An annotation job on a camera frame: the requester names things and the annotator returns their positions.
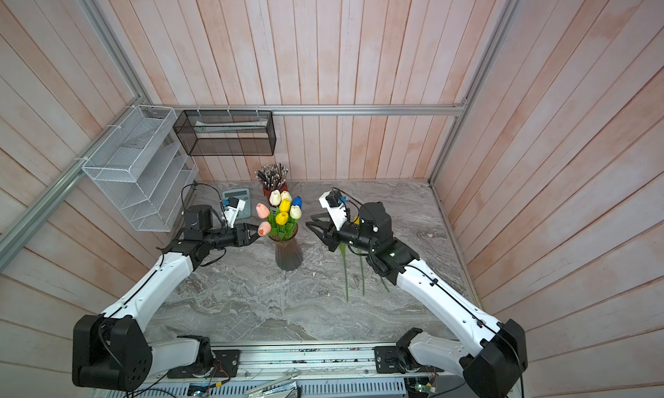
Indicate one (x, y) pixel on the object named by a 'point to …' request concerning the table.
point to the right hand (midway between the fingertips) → (310, 220)
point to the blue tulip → (297, 201)
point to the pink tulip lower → (264, 228)
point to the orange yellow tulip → (384, 284)
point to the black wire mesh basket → (228, 132)
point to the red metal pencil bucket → (266, 192)
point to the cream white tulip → (285, 195)
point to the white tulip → (275, 197)
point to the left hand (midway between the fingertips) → (263, 234)
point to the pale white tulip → (295, 212)
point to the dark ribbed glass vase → (289, 254)
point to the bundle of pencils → (272, 176)
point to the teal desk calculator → (242, 194)
